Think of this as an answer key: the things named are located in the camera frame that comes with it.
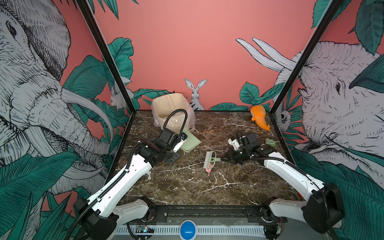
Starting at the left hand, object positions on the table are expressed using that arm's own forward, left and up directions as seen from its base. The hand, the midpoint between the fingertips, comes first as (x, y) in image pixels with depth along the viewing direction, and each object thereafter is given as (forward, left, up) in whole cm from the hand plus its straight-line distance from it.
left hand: (173, 149), depth 74 cm
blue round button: (-32, -6, -19) cm, 38 cm away
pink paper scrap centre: (-3, -19, -20) cm, 28 cm away
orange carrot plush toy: (+38, -61, -16) cm, 74 cm away
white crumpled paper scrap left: (-5, +16, -20) cm, 26 cm away
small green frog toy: (+15, -64, -20) cm, 68 cm away
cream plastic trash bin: (+36, +11, -5) cm, 38 cm away
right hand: (-3, -24, -5) cm, 24 cm away
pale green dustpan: (+7, -9, -4) cm, 12 cm away
